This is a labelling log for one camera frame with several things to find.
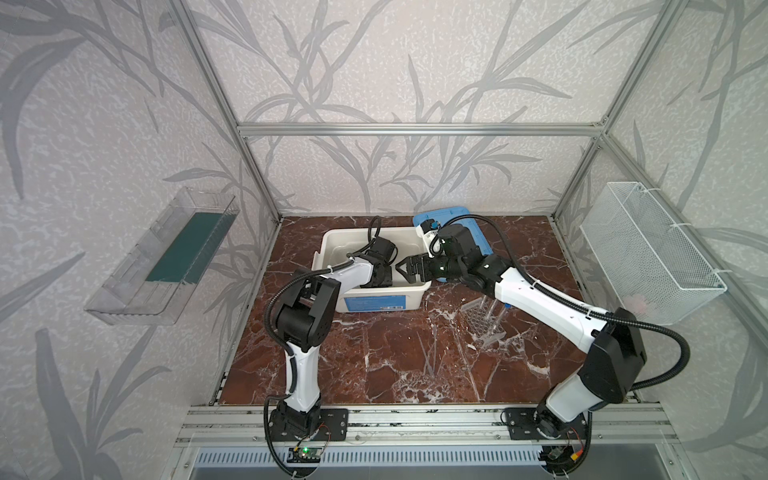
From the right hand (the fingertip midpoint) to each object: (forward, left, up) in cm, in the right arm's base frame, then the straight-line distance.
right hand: (409, 254), depth 79 cm
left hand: (+9, +8, -21) cm, 24 cm away
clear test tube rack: (-9, -22, -22) cm, 33 cm away
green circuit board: (-43, +26, -24) cm, 55 cm away
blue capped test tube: (-21, -18, +12) cm, 31 cm away
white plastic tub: (+11, +24, -10) cm, 29 cm away
